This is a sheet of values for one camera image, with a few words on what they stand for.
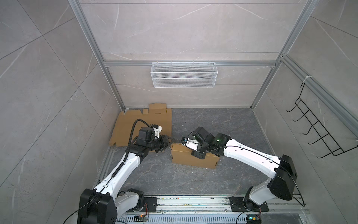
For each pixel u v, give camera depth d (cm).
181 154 80
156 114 117
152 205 73
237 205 73
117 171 46
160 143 69
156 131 75
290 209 72
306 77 70
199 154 69
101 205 39
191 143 68
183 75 100
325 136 62
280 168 43
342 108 55
